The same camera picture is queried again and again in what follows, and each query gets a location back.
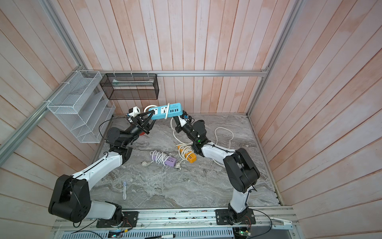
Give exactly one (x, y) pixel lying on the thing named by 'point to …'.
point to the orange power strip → (189, 154)
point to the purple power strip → (165, 159)
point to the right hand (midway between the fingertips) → (173, 113)
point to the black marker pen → (162, 237)
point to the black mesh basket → (130, 86)
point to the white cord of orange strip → (182, 156)
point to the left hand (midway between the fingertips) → (156, 114)
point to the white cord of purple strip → (145, 163)
